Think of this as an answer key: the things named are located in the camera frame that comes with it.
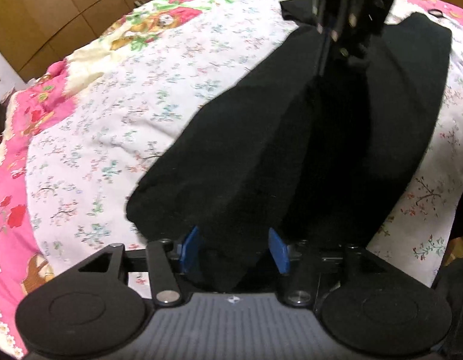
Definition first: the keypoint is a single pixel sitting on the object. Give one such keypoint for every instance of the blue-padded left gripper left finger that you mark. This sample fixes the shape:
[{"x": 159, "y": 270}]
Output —
[{"x": 190, "y": 247}]

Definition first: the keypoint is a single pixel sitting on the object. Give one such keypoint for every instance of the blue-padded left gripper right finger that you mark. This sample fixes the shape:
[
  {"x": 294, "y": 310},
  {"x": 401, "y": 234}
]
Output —
[{"x": 279, "y": 252}]

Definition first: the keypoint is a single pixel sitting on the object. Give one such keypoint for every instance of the black pants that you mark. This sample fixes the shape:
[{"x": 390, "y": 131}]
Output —
[{"x": 314, "y": 143}]

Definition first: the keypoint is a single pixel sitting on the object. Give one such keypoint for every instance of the floral pink bedsheet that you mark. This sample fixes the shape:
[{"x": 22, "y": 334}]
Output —
[{"x": 77, "y": 142}]

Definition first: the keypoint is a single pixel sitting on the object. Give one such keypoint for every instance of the brown wooden wardrobe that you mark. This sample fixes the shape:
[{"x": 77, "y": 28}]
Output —
[{"x": 36, "y": 33}]

